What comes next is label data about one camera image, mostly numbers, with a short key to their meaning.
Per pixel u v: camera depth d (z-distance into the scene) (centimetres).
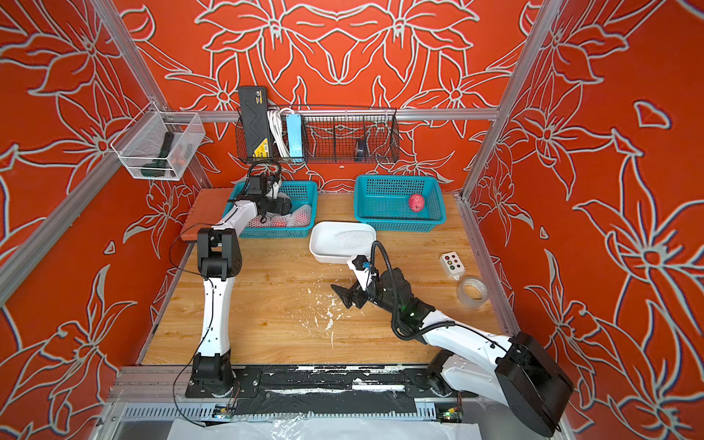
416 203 110
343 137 98
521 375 41
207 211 107
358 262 64
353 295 68
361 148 90
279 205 103
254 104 85
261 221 99
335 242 104
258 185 90
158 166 80
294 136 90
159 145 90
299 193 114
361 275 66
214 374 64
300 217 103
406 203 117
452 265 94
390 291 60
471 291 90
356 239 98
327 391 73
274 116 85
